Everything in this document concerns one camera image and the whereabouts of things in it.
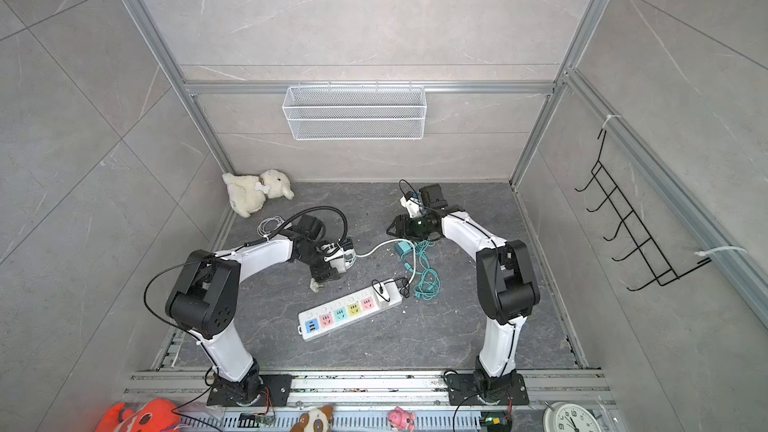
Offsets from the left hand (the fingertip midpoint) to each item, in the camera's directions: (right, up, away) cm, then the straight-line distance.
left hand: (333, 257), depth 95 cm
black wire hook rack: (+73, +3, -38) cm, 82 cm away
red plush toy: (-32, -29, -31) cm, 54 cm away
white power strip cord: (+25, -7, -4) cm, 27 cm away
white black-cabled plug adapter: (+19, -8, -11) cm, 23 cm away
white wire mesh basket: (+7, +49, +6) cm, 50 cm away
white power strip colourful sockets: (-1, -16, -12) cm, 20 cm away
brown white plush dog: (+2, -33, -28) cm, 43 cm away
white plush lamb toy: (-32, +21, +9) cm, 40 cm away
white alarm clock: (+60, -32, -28) cm, 74 cm away
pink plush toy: (+21, -33, -28) cm, 48 cm away
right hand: (+20, +9, -2) cm, 22 cm away
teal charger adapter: (+23, +3, +3) cm, 23 cm away
